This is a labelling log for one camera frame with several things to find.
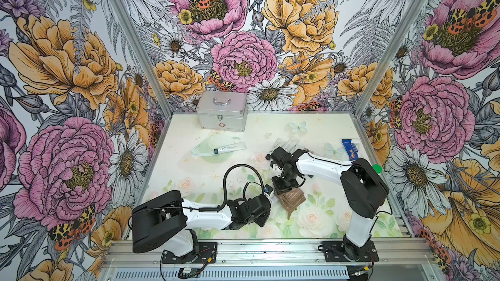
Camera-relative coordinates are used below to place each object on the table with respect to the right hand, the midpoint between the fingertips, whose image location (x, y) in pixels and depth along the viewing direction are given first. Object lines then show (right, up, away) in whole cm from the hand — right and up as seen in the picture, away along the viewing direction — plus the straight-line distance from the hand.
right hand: (281, 195), depth 87 cm
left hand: (-8, -7, -2) cm, 11 cm away
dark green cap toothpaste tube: (-24, +19, +18) cm, 36 cm away
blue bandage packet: (+38, +19, +15) cm, 45 cm away
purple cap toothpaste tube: (+8, +21, +19) cm, 29 cm away
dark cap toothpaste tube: (+2, +22, +21) cm, 31 cm away
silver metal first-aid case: (-28, +39, +16) cm, 50 cm away
